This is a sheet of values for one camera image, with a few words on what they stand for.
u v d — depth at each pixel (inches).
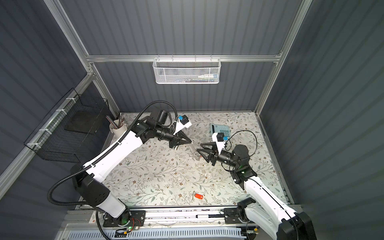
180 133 25.1
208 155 25.2
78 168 22.5
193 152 38.9
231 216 29.0
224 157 25.1
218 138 24.0
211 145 27.2
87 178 16.6
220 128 42.6
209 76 35.1
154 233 30.3
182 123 24.4
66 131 28.6
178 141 24.4
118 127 39.9
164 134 24.1
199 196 31.8
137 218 28.6
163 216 29.7
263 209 23.1
